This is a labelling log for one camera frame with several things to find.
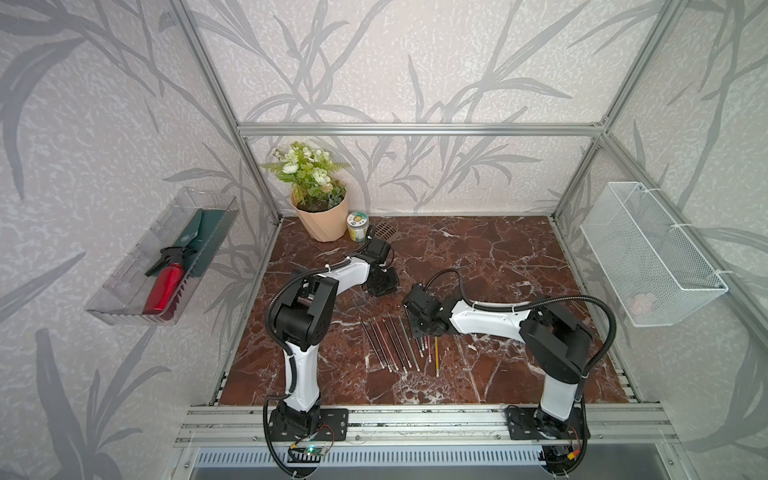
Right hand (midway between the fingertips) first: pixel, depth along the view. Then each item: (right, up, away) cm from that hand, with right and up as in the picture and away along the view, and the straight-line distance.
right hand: (414, 323), depth 91 cm
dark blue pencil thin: (-13, -5, -5) cm, 14 cm away
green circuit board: (-26, -26, -20) cm, 42 cm away
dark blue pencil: (-11, -4, -3) cm, 12 cm away
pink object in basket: (+55, +10, -20) cm, 59 cm away
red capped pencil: (-8, -5, -5) cm, 11 cm away
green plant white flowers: (-32, +47, -2) cm, 56 cm away
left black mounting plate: (-23, -15, -26) cm, 38 cm away
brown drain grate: (-10, +29, +22) cm, 38 cm away
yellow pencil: (+6, -4, -3) cm, 8 cm away
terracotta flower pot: (-30, +31, +11) cm, 45 cm away
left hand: (-5, +10, +7) cm, 13 cm away
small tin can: (-20, +32, +17) cm, 41 cm away
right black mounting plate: (+28, -20, -18) cm, 39 cm away
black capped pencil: (-4, -9, -7) cm, 12 cm away
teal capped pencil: (-2, -5, -5) cm, 7 cm away
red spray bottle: (-51, +17, -32) cm, 63 cm away
